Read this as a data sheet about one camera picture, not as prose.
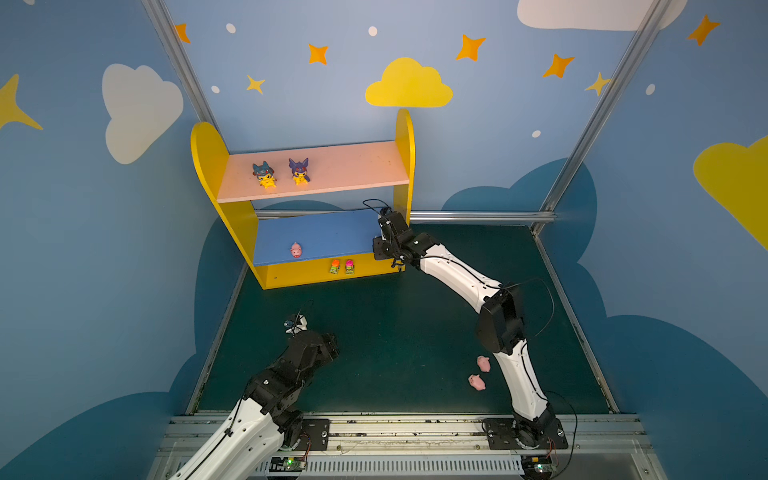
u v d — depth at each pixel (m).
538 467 0.71
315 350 0.62
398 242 0.72
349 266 1.06
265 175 0.70
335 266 1.05
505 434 0.75
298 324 0.72
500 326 0.56
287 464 0.71
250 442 0.56
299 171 0.72
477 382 0.82
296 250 0.93
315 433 0.75
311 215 1.05
